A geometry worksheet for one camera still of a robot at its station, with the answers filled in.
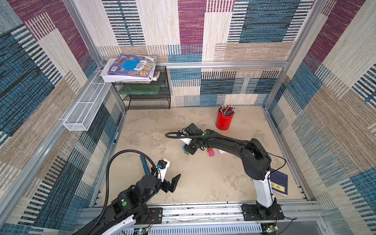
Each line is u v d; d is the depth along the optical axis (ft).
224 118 3.35
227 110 3.34
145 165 2.90
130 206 1.75
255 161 1.70
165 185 2.09
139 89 3.33
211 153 3.07
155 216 2.41
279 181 2.72
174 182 2.12
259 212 2.17
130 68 2.62
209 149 3.17
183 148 2.78
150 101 3.94
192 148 2.64
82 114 2.35
